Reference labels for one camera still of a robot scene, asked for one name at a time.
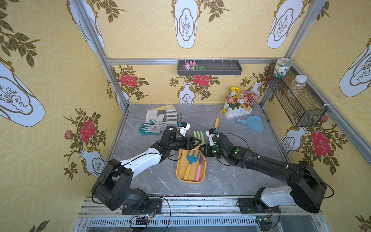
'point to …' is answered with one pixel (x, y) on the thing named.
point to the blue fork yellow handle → (216, 124)
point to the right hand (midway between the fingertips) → (202, 145)
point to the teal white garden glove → (152, 127)
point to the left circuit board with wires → (144, 220)
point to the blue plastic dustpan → (254, 123)
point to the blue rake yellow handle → (191, 159)
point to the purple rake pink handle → (199, 169)
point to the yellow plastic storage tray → (191, 166)
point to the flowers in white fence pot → (238, 103)
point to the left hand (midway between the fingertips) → (194, 140)
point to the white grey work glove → (165, 116)
